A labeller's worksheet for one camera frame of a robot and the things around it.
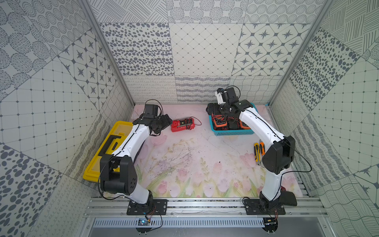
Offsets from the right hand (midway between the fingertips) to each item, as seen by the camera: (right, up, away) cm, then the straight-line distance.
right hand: (213, 111), depth 87 cm
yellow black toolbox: (-56, -15, -7) cm, 58 cm away
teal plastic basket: (+11, -14, +11) cm, 21 cm away
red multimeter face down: (-20, -9, +15) cm, 26 cm away
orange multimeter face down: (+6, -6, +8) cm, 11 cm away
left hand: (-28, -6, 0) cm, 29 cm away
